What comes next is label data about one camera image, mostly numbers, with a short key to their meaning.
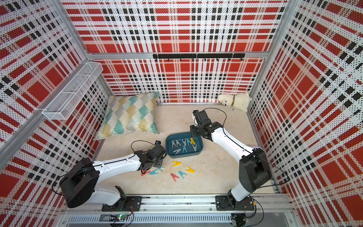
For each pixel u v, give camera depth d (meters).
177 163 0.88
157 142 0.80
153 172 0.84
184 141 0.97
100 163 0.48
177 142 0.96
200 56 0.89
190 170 0.84
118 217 0.69
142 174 0.84
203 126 0.65
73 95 0.75
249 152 0.46
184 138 0.99
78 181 0.43
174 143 0.96
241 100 1.14
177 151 0.93
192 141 0.96
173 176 0.83
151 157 0.68
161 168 0.86
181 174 0.84
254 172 0.44
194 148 0.93
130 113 0.93
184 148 0.94
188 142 0.97
